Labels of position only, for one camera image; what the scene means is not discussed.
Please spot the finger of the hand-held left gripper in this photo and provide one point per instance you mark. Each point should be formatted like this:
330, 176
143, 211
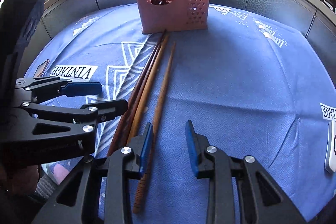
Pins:
110, 108
84, 89

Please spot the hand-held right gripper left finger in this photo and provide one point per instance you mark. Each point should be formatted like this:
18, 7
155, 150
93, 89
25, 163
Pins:
147, 148

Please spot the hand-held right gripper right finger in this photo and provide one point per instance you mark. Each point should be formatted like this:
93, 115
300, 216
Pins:
191, 148

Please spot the light brown chopstick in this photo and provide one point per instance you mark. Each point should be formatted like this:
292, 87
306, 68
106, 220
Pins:
164, 87
133, 132

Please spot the dark brown chopstick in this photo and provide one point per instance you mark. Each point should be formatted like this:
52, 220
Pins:
124, 134
117, 134

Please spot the pink plastic utensil holder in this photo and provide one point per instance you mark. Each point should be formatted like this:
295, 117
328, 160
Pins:
162, 16

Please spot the person's left hand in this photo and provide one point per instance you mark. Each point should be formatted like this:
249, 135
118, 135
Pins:
15, 182

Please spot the blue printed tablecloth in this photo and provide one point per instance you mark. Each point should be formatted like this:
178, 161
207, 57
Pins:
236, 82

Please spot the white rectangular device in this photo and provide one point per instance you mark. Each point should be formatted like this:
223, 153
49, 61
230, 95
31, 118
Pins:
331, 150

